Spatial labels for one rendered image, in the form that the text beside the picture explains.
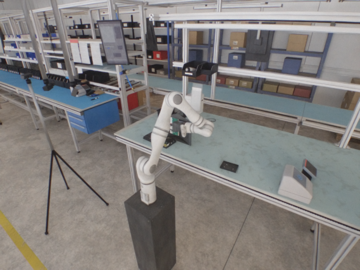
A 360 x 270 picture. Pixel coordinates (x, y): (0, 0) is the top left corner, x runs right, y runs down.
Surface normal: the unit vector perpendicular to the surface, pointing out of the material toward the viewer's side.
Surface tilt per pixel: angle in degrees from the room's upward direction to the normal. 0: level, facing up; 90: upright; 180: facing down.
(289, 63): 90
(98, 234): 0
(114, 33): 101
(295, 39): 90
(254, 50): 98
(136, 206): 0
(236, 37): 90
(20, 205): 0
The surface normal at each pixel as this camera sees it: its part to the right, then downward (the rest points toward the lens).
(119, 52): -0.14, 0.64
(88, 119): 0.84, 0.26
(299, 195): -0.51, 0.42
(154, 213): 0.00, -0.87
